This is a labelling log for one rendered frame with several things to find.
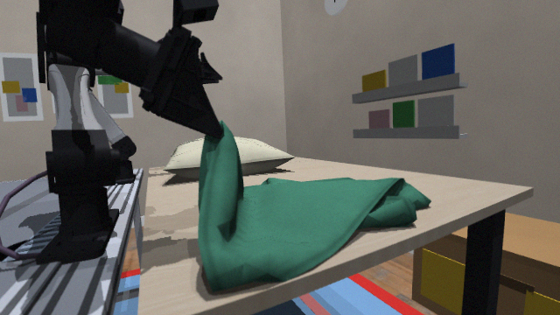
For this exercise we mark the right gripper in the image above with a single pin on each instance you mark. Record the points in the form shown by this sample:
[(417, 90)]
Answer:
[(131, 57)]

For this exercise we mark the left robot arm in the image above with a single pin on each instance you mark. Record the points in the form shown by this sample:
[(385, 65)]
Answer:
[(118, 140)]

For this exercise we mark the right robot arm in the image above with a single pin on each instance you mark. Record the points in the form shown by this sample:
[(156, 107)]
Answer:
[(81, 159)]

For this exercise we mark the grey slotted aluminium extrusion bar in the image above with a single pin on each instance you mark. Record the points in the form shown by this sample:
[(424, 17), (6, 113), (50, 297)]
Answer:
[(90, 287)]

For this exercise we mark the green cloth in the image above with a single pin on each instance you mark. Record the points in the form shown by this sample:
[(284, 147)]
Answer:
[(280, 229)]

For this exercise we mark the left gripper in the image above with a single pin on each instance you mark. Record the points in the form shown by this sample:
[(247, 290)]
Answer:
[(207, 71)]

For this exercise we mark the cream pillow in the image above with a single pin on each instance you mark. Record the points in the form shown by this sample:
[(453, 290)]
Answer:
[(255, 155)]

